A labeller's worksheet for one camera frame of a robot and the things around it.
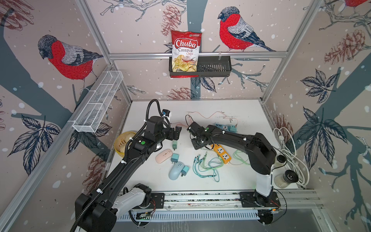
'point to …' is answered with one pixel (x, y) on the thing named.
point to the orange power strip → (221, 152)
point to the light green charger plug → (174, 146)
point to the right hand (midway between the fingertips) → (196, 142)
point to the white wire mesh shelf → (89, 119)
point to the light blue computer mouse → (175, 170)
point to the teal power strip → (231, 128)
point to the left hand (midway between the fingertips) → (176, 123)
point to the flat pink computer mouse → (163, 155)
